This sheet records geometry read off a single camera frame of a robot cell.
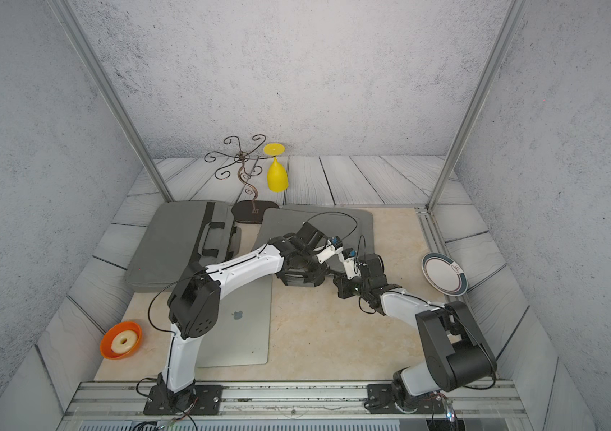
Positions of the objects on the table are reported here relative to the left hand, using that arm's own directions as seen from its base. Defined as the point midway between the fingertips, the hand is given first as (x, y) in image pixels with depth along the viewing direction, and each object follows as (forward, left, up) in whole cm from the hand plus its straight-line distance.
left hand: (332, 270), depth 89 cm
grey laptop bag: (+3, -6, +18) cm, 19 cm away
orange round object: (-18, +67, -6) cm, 70 cm away
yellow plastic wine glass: (+33, +19, +13) cm, 40 cm away
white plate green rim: (+5, -43, -12) cm, 45 cm away
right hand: (-2, -1, -3) cm, 4 cm away
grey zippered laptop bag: (+20, +57, -4) cm, 61 cm away
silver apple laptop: (-15, +30, -15) cm, 37 cm away
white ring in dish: (-20, +64, -7) cm, 67 cm away
